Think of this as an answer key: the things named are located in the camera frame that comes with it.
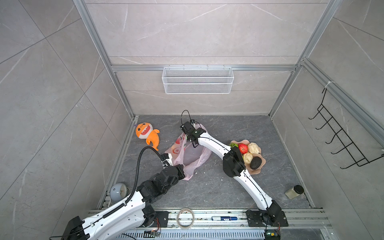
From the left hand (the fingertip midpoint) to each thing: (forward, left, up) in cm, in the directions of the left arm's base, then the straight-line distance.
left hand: (185, 163), depth 77 cm
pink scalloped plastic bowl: (+3, -38, -12) cm, 40 cm away
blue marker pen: (-24, -19, -13) cm, 33 cm away
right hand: (+28, -3, -13) cm, 31 cm away
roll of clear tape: (-23, +4, -14) cm, 27 cm away
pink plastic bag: (+10, -4, -16) cm, 19 cm away
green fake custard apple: (+13, -30, -4) cm, 33 cm away
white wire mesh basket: (+54, -9, +15) cm, 57 cm away
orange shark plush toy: (+29, +28, -7) cm, 41 cm away
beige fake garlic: (+11, -42, -5) cm, 44 cm away
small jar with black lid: (-15, -55, -5) cm, 58 cm away
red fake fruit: (+13, -36, -7) cm, 39 cm away
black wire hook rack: (-10, -71, +19) cm, 75 cm away
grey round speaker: (-11, +35, -7) cm, 37 cm away
